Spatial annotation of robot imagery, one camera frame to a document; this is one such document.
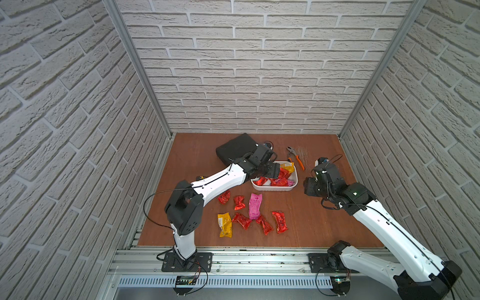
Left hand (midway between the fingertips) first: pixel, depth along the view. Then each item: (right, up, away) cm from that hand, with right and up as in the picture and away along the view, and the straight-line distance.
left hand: (276, 166), depth 84 cm
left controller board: (-39, -45, -12) cm, 60 cm away
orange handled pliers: (+13, +8, +27) cm, 31 cm away
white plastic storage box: (-3, -11, +12) cm, 17 cm away
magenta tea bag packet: (-10, -18, +1) cm, 21 cm away
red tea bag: (-5, -26, -3) cm, 27 cm away
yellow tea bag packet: (-23, -25, -5) cm, 34 cm away
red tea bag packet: (-16, -24, -2) cm, 29 cm away
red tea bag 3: (-25, -16, +6) cm, 30 cm away
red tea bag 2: (+2, -26, -1) cm, 26 cm away
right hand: (+13, -6, -9) cm, 17 cm away
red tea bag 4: (-17, -17, +3) cm, 25 cm away
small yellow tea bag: (+9, -1, +12) cm, 15 cm away
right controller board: (+22, -44, -15) cm, 52 cm away
